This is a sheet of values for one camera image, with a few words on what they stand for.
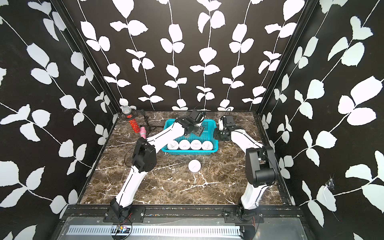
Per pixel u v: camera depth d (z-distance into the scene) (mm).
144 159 594
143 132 1030
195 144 929
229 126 748
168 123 1011
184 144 930
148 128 1016
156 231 701
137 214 742
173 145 913
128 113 842
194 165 847
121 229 701
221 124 887
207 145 926
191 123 737
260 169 485
